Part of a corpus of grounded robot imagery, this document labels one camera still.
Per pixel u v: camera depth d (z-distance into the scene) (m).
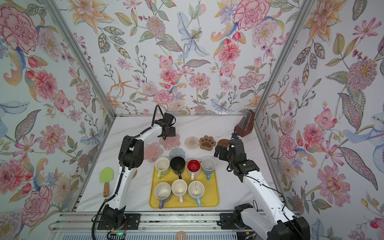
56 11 0.71
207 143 1.04
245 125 1.03
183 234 0.71
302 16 0.72
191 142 1.04
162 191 0.83
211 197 0.83
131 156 0.64
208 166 0.90
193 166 0.90
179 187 0.83
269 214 0.43
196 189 0.84
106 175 0.91
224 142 1.05
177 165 0.88
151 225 0.74
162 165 0.88
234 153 0.61
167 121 0.89
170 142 1.05
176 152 1.00
